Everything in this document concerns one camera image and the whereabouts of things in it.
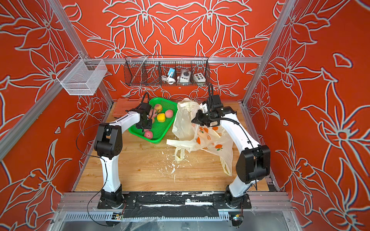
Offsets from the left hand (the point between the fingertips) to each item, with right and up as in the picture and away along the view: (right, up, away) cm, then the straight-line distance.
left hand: (147, 125), depth 102 cm
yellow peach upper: (+10, +5, +1) cm, 12 cm away
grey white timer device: (+28, +34, -11) cm, 45 cm away
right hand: (+30, +5, -22) cm, 37 cm away
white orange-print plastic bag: (+30, -7, -10) cm, 33 cm away
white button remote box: (+37, +33, -7) cm, 50 cm away
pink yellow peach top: (+7, +14, +7) cm, 17 cm away
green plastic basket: (+8, -3, +1) cm, 9 cm away
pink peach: (+16, +8, +3) cm, 18 cm away
